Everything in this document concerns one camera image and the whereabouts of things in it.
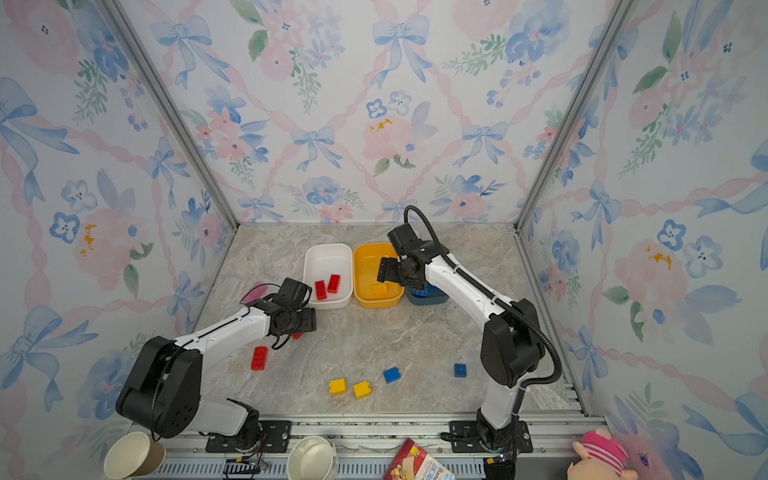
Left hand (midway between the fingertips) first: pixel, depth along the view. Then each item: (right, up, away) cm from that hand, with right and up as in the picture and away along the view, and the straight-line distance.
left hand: (305, 319), depth 91 cm
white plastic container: (+1, +18, +17) cm, 24 cm away
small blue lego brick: (+45, -13, -7) cm, 48 cm away
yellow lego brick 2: (+12, -16, -11) cm, 22 cm away
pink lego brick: (-18, +7, +7) cm, 20 cm away
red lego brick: (+7, +10, +10) cm, 15 cm away
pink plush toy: (+72, -25, -24) cm, 80 cm away
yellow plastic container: (+18, +7, +10) cm, 22 cm away
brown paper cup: (-36, -29, -19) cm, 50 cm away
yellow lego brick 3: (+18, -17, -11) cm, 27 cm away
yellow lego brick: (+22, +8, +10) cm, 25 cm away
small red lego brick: (-3, -5, +2) cm, 7 cm away
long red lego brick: (+3, +8, +9) cm, 12 cm away
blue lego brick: (+36, +7, +7) cm, 37 cm away
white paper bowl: (+7, -29, -19) cm, 36 cm away
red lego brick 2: (-12, -10, -5) cm, 16 cm away
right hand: (+26, +14, -3) cm, 30 cm away
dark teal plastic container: (+40, +6, +6) cm, 41 cm away
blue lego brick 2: (+26, -14, -7) cm, 31 cm away
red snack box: (+31, -27, -23) cm, 47 cm away
